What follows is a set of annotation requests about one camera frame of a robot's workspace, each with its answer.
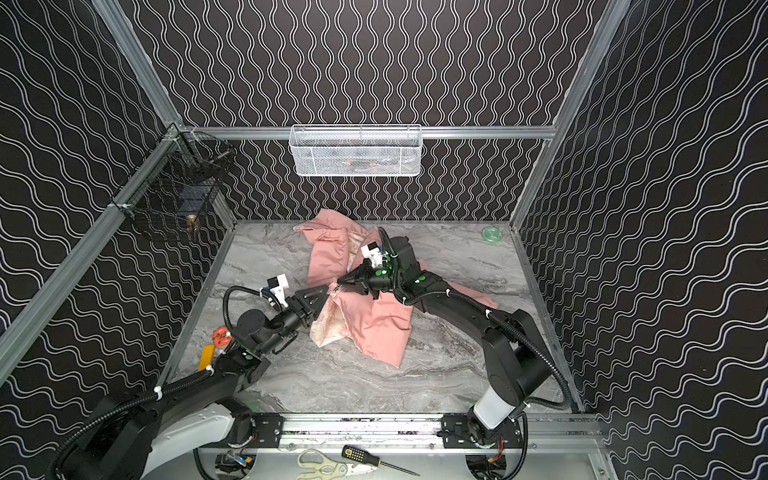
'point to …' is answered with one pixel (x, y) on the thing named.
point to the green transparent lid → (491, 234)
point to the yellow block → (206, 357)
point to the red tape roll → (222, 336)
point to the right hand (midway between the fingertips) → (337, 283)
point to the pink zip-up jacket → (378, 323)
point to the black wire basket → (183, 178)
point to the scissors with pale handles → (321, 466)
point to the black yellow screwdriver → (370, 459)
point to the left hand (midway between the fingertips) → (334, 292)
